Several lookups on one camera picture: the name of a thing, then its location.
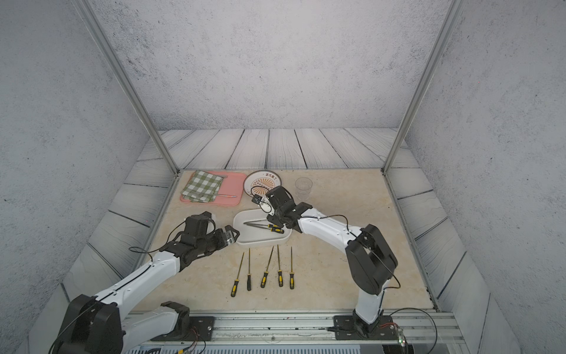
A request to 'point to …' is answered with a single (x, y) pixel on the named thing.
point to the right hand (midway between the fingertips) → (278, 205)
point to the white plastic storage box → (250, 234)
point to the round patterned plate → (261, 181)
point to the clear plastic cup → (303, 186)
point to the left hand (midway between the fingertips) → (235, 237)
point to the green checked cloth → (202, 187)
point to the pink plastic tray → (234, 184)
